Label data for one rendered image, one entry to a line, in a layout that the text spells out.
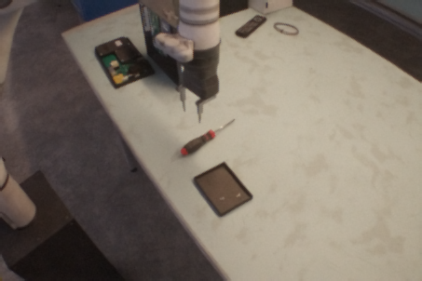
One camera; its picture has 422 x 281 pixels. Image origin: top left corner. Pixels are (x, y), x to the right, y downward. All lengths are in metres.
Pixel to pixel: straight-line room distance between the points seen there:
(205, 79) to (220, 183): 0.23
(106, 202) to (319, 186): 1.45
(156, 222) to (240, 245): 1.21
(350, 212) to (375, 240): 0.08
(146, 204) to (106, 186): 0.29
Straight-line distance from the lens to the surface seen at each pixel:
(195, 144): 0.76
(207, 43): 0.58
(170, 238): 1.77
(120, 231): 1.85
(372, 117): 0.95
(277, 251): 0.65
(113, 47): 1.16
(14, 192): 0.90
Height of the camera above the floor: 1.60
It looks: 48 degrees down
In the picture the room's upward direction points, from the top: 3 degrees counter-clockwise
